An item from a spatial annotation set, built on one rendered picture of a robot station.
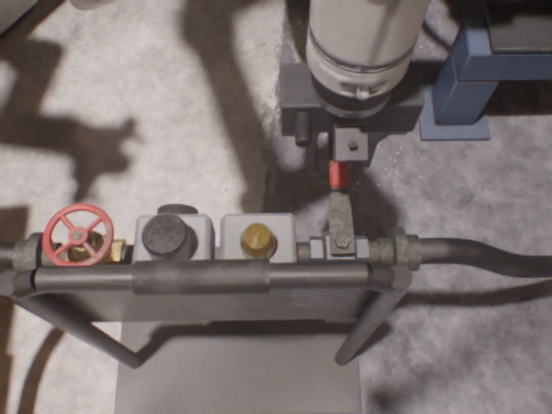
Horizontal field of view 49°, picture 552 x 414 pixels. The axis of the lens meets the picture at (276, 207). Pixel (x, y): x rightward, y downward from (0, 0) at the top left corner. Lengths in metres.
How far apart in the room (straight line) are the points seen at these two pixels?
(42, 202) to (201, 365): 0.45
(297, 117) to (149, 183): 0.69
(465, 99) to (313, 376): 0.58
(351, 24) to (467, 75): 0.71
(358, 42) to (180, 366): 0.77
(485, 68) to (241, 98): 0.49
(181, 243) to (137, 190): 0.60
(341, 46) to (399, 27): 0.04
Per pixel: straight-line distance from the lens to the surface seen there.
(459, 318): 1.15
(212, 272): 0.53
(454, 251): 0.69
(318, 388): 1.08
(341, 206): 0.66
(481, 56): 1.09
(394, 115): 0.57
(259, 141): 1.22
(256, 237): 0.61
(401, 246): 0.67
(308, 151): 0.65
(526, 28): 1.13
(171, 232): 0.61
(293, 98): 0.55
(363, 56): 0.46
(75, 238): 0.64
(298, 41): 1.35
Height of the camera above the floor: 1.08
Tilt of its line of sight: 68 degrees down
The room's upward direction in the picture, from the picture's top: straight up
